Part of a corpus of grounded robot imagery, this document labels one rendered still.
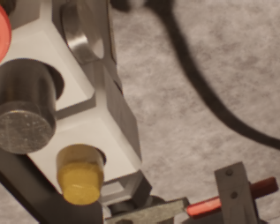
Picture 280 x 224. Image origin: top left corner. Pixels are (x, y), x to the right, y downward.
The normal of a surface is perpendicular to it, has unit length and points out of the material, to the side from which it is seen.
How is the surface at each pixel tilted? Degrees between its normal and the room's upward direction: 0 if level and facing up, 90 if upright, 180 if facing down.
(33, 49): 0
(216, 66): 0
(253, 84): 0
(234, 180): 90
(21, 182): 90
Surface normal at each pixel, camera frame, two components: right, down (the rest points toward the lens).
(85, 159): 0.28, -0.68
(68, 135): 0.11, 0.73
